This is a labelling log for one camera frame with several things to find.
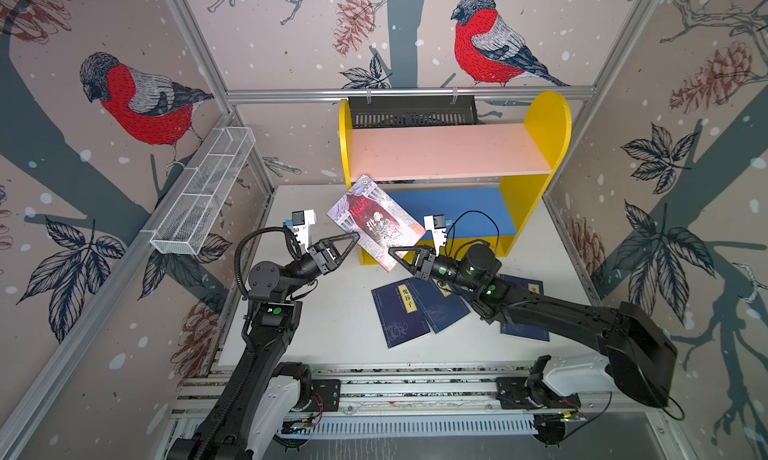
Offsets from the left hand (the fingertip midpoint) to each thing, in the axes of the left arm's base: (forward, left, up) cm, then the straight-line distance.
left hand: (357, 244), depth 60 cm
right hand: (0, -6, -6) cm, 9 cm away
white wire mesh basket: (+15, +44, -6) cm, 47 cm away
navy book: (0, -10, -36) cm, 37 cm away
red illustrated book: (+6, -5, -2) cm, 8 cm away
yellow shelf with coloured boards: (+59, -47, -37) cm, 84 cm away
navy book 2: (+2, -22, -34) cm, 41 cm away
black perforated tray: (+60, -15, -6) cm, 62 cm away
